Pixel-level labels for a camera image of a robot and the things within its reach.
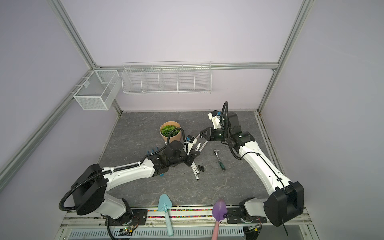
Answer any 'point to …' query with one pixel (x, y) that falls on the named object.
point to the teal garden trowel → (164, 203)
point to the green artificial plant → (166, 130)
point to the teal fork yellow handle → (148, 152)
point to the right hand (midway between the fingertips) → (201, 134)
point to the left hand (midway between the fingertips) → (199, 154)
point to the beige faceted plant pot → (175, 138)
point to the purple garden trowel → (219, 211)
